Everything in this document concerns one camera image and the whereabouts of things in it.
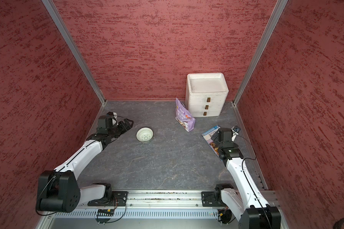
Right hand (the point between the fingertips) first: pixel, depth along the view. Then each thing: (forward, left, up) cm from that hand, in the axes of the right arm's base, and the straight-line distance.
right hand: (221, 139), depth 83 cm
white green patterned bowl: (+11, +50, -10) cm, 52 cm away
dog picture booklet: (+11, +4, -13) cm, 18 cm away
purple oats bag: (+17, +22, +2) cm, 28 cm away
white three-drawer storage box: (+30, +6, +10) cm, 32 cm away
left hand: (+9, +56, +3) cm, 57 cm away
